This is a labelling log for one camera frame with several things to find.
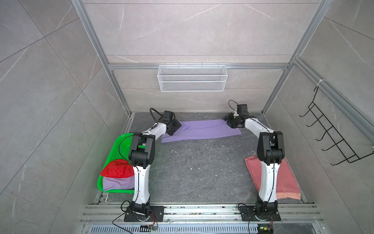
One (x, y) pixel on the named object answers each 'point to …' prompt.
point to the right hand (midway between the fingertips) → (223, 117)
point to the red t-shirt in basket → (118, 168)
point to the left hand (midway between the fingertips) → (179, 123)
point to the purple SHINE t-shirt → (200, 129)
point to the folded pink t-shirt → (287, 186)
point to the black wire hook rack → (350, 155)
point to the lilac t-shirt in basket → (126, 183)
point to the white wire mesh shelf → (192, 78)
